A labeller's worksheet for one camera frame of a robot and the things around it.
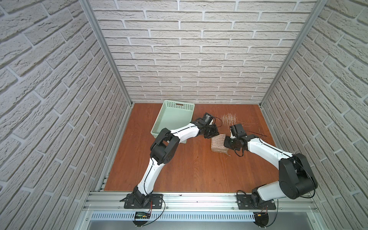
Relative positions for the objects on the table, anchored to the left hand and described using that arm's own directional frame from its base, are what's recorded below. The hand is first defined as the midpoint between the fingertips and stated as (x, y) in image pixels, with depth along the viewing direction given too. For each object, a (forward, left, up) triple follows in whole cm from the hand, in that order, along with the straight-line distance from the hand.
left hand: (219, 129), depth 94 cm
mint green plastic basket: (+18, +33, -7) cm, 38 cm away
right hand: (-9, -1, -3) cm, 9 cm away
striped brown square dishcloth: (-8, +1, -6) cm, 10 cm away
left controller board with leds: (-46, +45, -10) cm, 65 cm away
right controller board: (-48, -15, -8) cm, 51 cm away
